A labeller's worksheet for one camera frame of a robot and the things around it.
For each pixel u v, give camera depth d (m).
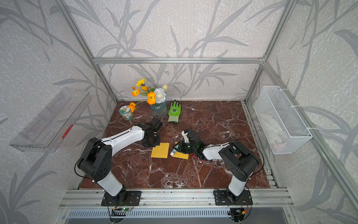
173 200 0.74
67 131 0.64
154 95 0.74
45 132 0.65
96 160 0.46
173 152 0.86
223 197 0.74
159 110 1.08
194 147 0.72
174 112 1.12
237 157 0.50
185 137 0.83
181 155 0.86
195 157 0.70
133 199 0.72
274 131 0.77
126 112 1.03
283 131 0.76
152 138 0.76
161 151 0.90
